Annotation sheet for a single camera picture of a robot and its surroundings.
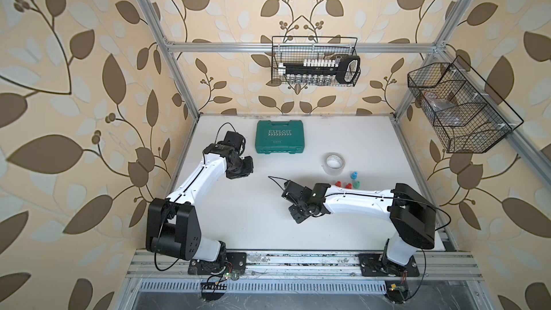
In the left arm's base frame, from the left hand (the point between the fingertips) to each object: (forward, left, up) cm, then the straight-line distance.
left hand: (247, 168), depth 85 cm
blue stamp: (+3, -46, -10) cm, 47 cm away
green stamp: (-2, -46, -10) cm, 47 cm away
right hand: (-13, -20, -10) cm, 26 cm away
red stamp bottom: (-2, -43, -10) cm, 44 cm away
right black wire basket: (+8, -78, +23) cm, 82 cm away
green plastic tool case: (+23, -12, -7) cm, 27 cm away
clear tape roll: (+10, -39, -11) cm, 42 cm away
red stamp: (-2, -39, -9) cm, 40 cm away
